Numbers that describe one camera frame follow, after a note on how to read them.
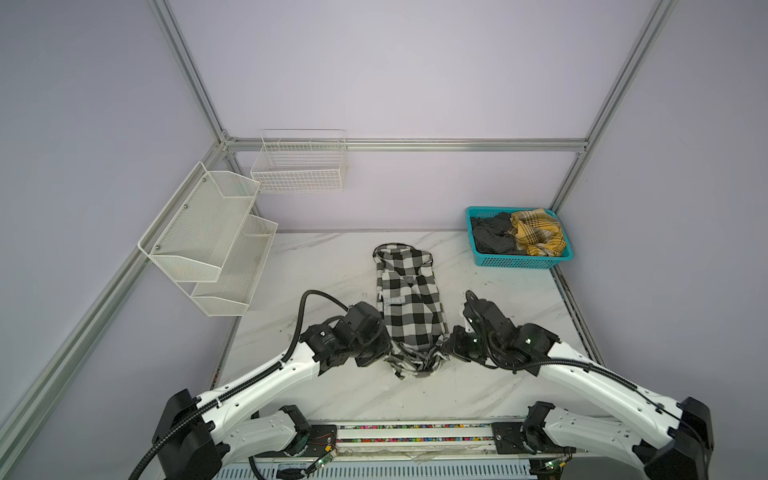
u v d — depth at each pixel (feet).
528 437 2.15
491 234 3.56
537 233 3.42
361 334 1.94
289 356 1.61
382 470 2.31
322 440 2.39
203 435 1.27
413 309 3.07
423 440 2.45
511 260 3.42
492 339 1.85
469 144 6.27
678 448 1.24
